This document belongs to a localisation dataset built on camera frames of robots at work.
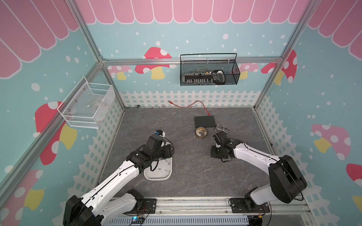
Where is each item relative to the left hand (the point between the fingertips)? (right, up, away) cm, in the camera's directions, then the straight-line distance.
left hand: (170, 151), depth 79 cm
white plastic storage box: (-6, -15, +7) cm, 17 cm away
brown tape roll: (+20, +9, +24) cm, 32 cm away
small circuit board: (-16, -35, -6) cm, 39 cm away
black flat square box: (+24, +17, +31) cm, 43 cm away
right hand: (+26, -4, +10) cm, 28 cm away
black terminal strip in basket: (+17, +45, +11) cm, 49 cm away
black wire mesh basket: (+25, +52, +15) cm, 59 cm away
